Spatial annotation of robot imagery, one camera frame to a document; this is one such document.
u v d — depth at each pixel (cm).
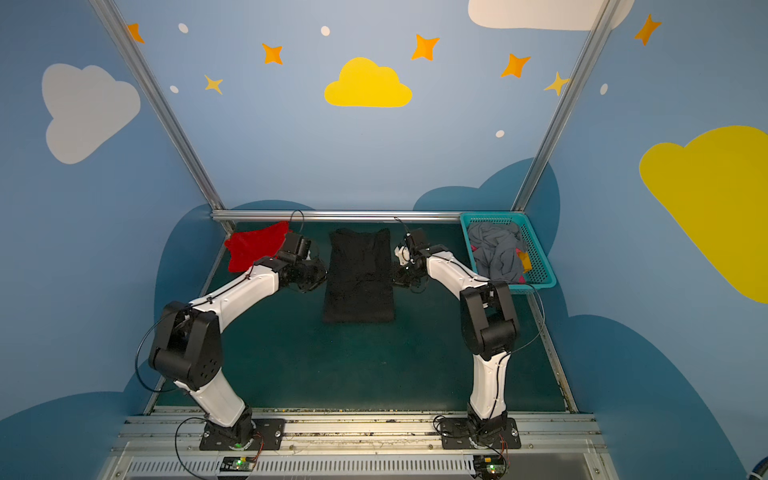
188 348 46
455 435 74
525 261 104
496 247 104
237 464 71
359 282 102
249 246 115
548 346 95
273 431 75
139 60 76
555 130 91
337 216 139
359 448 73
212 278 108
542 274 98
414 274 83
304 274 78
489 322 52
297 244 73
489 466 72
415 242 79
